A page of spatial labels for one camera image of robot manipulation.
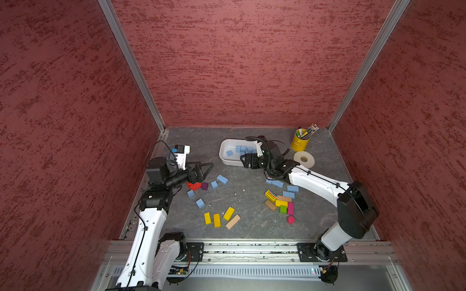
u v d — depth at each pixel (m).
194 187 0.92
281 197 0.89
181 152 0.63
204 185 0.93
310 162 1.03
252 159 0.75
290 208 0.86
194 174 0.63
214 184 0.94
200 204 0.85
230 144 1.08
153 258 0.43
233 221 0.82
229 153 1.09
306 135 1.01
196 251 0.74
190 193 0.89
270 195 0.88
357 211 0.44
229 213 0.84
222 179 0.95
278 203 0.87
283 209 0.84
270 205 0.87
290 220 0.82
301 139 1.03
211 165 0.67
